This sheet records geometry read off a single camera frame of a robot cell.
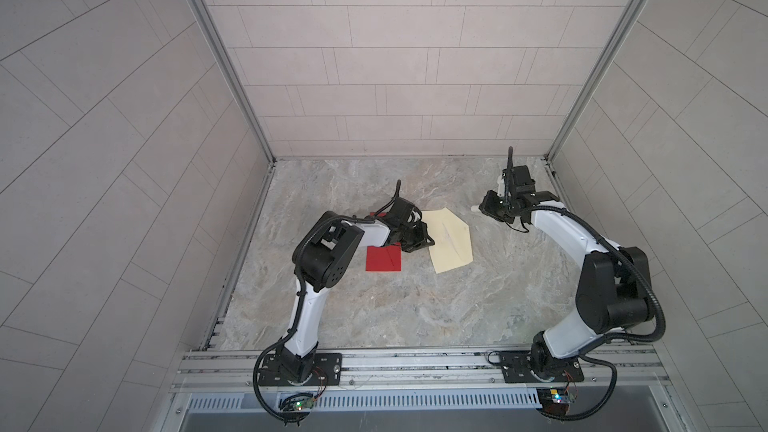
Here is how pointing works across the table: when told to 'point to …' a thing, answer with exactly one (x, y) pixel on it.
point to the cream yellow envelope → (451, 238)
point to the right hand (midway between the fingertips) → (478, 205)
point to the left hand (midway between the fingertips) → (442, 239)
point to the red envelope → (387, 258)
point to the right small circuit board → (554, 400)
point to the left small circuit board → (294, 402)
